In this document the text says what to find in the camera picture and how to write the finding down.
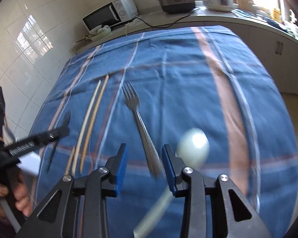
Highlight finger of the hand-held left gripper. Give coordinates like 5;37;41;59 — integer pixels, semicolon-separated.
0;126;70;164

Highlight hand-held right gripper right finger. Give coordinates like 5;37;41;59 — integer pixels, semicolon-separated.
161;143;275;238

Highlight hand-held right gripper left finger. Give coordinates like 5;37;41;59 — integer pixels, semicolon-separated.
16;143;129;238

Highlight cream ceramic soup spoon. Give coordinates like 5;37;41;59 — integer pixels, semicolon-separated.
134;128;210;237

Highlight black plastic spoon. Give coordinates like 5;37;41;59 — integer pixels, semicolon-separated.
47;111;71;173

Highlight pale round chopstick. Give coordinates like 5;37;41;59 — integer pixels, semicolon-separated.
65;80;101;175
79;75;110;173

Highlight metal fork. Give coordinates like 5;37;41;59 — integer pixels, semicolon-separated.
121;81;165;178

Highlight person's left hand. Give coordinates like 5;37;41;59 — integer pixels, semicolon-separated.
0;172;32;217

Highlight blue plaid tablecloth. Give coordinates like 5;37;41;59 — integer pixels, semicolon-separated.
28;25;298;238

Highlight pale green dish with food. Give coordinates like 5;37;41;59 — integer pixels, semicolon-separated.
89;25;112;41

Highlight white microwave oven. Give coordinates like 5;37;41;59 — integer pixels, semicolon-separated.
82;0;139;31

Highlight white kitchen cabinet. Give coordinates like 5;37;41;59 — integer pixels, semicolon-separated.
246;22;298;95

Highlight blue cloth on counter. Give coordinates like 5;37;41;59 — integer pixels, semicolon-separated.
232;9;264;18

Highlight black power cable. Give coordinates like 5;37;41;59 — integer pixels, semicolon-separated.
136;8;198;29

